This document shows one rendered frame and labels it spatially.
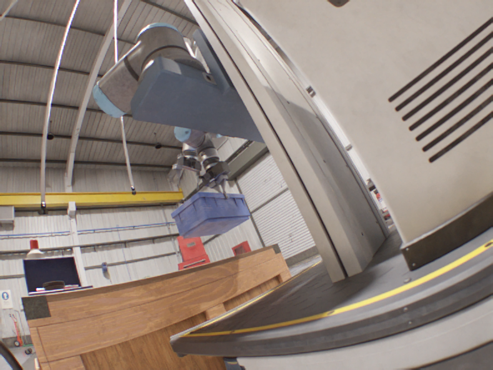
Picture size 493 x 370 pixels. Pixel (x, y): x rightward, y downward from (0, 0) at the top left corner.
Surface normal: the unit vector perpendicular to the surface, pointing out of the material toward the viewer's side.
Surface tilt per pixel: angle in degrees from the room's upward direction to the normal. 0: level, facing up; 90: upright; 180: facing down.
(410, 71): 90
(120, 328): 90
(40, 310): 90
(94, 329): 90
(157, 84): 180
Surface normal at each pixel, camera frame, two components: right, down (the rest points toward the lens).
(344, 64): -0.66, 0.00
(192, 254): 0.25, -0.43
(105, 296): 0.73, -0.50
